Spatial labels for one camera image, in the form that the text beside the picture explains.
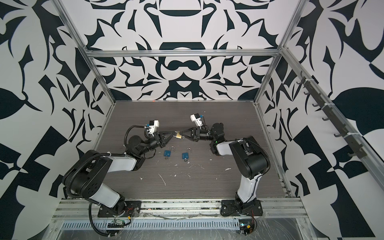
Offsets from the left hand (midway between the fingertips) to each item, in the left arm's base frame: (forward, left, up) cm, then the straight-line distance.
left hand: (176, 131), depth 75 cm
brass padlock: (0, -1, -4) cm, 4 cm away
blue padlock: (0, +7, -23) cm, 24 cm away
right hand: (-2, -3, -3) cm, 4 cm away
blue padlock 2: (-2, -4, -23) cm, 24 cm away
